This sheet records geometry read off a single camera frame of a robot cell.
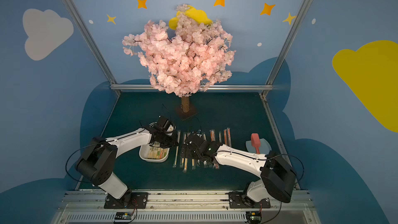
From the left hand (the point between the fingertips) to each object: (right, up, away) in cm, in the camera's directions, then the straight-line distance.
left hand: (179, 142), depth 90 cm
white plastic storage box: (-9, -6, -2) cm, 11 cm away
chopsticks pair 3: (+25, +2, +8) cm, 26 cm away
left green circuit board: (-24, -30, -18) cm, 43 cm away
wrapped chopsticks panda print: (-16, -6, 0) cm, 17 cm away
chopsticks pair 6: (+5, -1, -18) cm, 19 cm away
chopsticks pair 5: (+11, -11, -4) cm, 16 cm away
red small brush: (+46, 0, +3) cm, 46 cm away
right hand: (+6, -2, -8) cm, 10 cm away
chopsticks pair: (+31, +1, +7) cm, 32 cm away
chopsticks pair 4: (+20, +3, +8) cm, 22 cm away
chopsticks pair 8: (+2, -9, -2) cm, 10 cm away
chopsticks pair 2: (+29, +2, +8) cm, 30 cm away
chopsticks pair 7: (-1, +4, +3) cm, 5 cm away
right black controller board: (+38, -32, -17) cm, 53 cm away
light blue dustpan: (+52, -4, +3) cm, 52 cm away
